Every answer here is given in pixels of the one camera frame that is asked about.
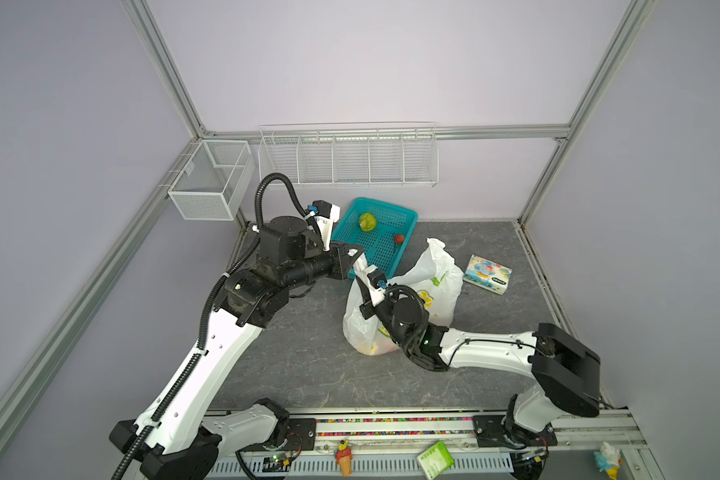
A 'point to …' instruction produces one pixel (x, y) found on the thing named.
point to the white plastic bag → (438, 283)
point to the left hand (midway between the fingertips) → (362, 255)
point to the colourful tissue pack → (488, 274)
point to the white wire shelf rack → (350, 154)
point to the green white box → (435, 461)
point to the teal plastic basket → (382, 230)
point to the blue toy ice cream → (608, 458)
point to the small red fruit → (400, 238)
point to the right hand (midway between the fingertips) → (363, 278)
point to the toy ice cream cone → (344, 457)
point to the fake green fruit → (367, 222)
